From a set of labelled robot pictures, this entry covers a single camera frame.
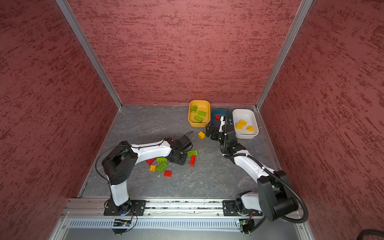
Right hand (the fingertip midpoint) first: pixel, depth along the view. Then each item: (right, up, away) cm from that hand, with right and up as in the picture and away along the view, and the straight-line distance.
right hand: (210, 130), depth 87 cm
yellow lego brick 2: (+31, 0, +18) cm, 36 cm away
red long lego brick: (-11, -19, +2) cm, 22 cm away
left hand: (-19, -21, +3) cm, 28 cm away
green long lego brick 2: (-29, -23, 0) cm, 37 cm away
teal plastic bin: (+9, +8, -8) cm, 14 cm away
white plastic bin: (+32, +9, +24) cm, 41 cm away
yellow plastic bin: (-2, +18, +33) cm, 38 cm away
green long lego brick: (-4, +11, +30) cm, 32 cm away
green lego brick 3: (-10, -15, +6) cm, 19 cm away
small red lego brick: (+8, +7, +23) cm, 25 cm away
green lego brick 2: (-7, +6, +23) cm, 25 cm away
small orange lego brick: (-35, -23, 0) cm, 42 cm away
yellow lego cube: (-5, -5, +13) cm, 15 cm away
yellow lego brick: (+27, +4, +22) cm, 35 cm away
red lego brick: (-25, -26, -1) cm, 36 cm away
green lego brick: (-10, +15, +29) cm, 34 cm away
